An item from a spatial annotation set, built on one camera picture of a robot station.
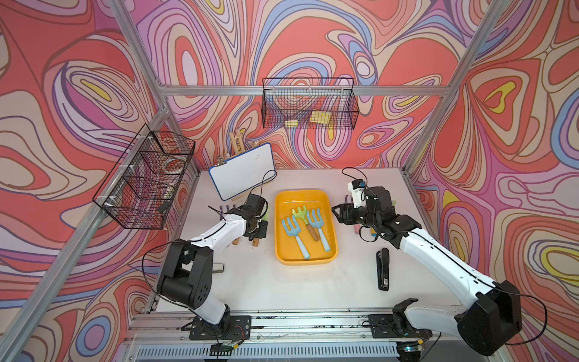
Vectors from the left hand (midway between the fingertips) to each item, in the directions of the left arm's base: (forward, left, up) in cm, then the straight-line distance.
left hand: (260, 231), depth 91 cm
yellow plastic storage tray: (-7, -11, -4) cm, 14 cm away
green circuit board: (-39, +10, -6) cm, 41 cm away
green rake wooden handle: (+11, -18, -4) cm, 21 cm away
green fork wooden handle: (-5, +1, 0) cm, 5 cm away
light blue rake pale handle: (+7, -24, -4) cm, 25 cm away
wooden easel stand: (+26, +9, +23) cm, 36 cm away
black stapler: (-15, -47, -2) cm, 49 cm away
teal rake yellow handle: (-17, -35, +28) cm, 48 cm away
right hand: (-1, -30, +14) cm, 33 cm away
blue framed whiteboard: (+18, +10, +15) cm, 25 cm away
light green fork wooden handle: (-3, +10, -3) cm, 11 cm away
